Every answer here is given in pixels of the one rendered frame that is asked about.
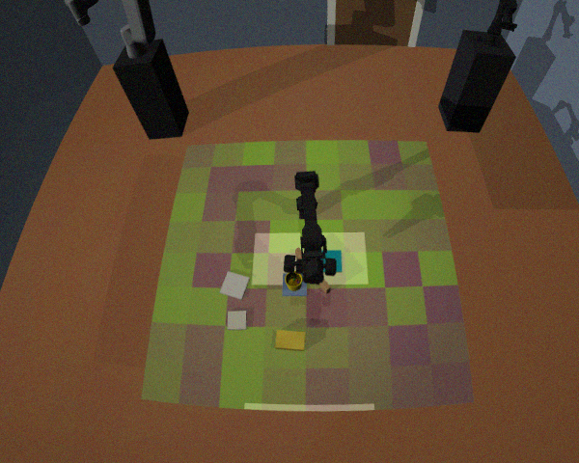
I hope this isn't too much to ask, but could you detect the yellow cup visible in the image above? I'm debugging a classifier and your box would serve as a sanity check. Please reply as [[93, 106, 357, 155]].
[[285, 271, 303, 290]]

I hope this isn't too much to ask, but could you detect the yellow flat block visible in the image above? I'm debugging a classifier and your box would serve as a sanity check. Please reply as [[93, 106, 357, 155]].
[[275, 330, 306, 351]]

